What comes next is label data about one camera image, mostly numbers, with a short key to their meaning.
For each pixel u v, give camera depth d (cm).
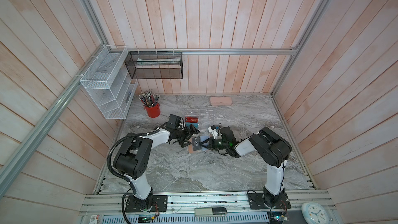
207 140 89
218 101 114
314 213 69
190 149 93
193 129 85
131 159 48
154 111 107
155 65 101
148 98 94
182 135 83
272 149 53
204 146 90
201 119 101
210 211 68
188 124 90
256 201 73
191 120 100
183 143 88
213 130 90
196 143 93
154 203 72
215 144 85
